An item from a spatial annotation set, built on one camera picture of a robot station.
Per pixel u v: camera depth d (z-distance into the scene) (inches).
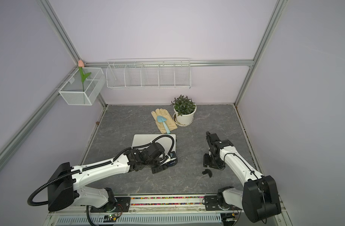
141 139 39.0
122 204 29.0
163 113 45.4
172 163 30.2
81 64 35.1
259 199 15.7
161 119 42.5
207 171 33.3
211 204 29.1
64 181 16.1
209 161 29.1
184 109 37.5
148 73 39.0
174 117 43.5
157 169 27.3
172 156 26.6
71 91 29.7
